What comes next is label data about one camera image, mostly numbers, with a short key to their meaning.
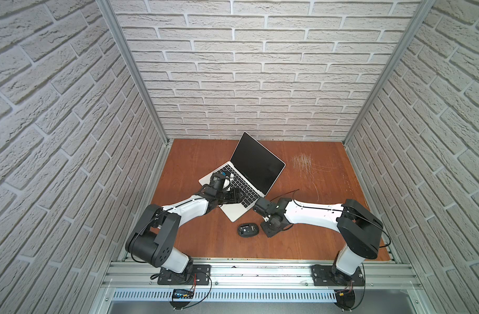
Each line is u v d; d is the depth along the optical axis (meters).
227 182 0.77
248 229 0.83
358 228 0.45
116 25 0.74
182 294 0.72
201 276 0.72
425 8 0.69
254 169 1.04
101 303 0.69
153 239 0.44
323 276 0.73
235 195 0.79
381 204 0.93
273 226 0.72
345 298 0.70
